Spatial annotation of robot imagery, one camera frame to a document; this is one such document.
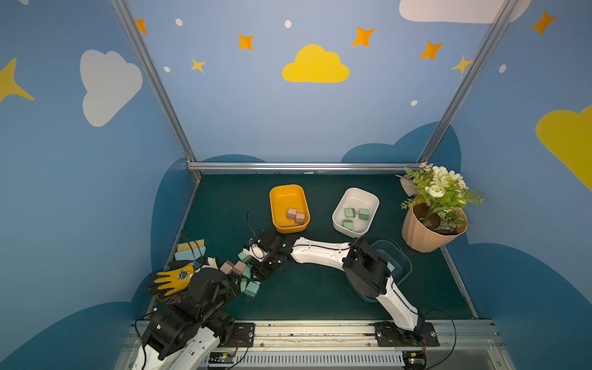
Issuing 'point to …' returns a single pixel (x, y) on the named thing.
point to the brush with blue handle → (190, 250)
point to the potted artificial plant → (436, 210)
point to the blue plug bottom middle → (251, 289)
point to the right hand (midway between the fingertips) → (259, 270)
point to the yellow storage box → (284, 197)
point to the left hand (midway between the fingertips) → (237, 278)
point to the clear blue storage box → (399, 266)
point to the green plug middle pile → (245, 257)
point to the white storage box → (355, 198)
